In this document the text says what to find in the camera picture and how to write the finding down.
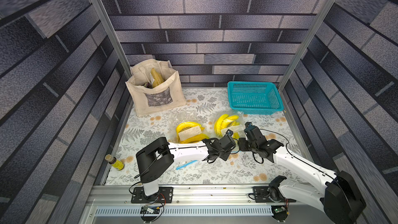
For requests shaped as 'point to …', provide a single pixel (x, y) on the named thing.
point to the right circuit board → (280, 209)
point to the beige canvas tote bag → (155, 87)
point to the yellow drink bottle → (115, 163)
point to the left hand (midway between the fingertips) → (227, 150)
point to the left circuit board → (146, 209)
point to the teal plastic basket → (251, 98)
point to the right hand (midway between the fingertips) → (241, 140)
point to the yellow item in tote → (158, 78)
